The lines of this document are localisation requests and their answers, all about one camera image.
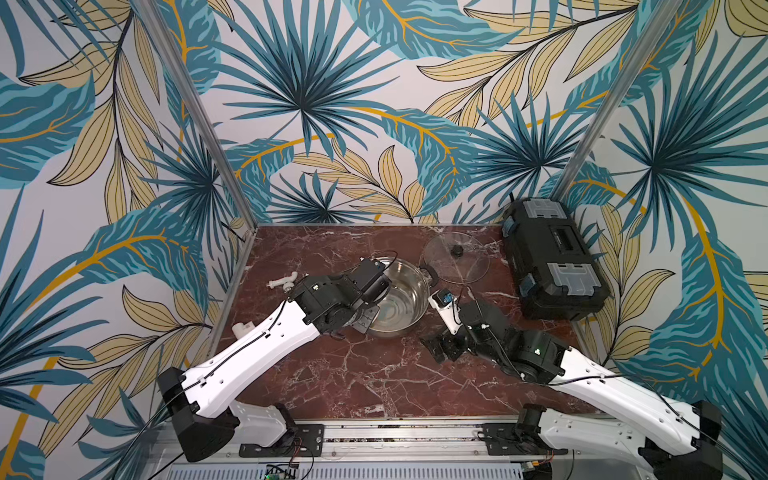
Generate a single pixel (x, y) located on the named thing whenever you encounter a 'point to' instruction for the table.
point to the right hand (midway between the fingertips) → (434, 323)
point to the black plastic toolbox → (558, 275)
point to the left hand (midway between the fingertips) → (356, 312)
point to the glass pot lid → (457, 257)
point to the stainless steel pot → (404, 304)
